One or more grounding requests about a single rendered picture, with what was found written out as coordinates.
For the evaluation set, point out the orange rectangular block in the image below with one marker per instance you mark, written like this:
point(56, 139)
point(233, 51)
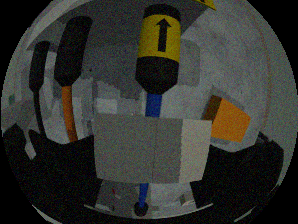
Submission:
point(228, 123)

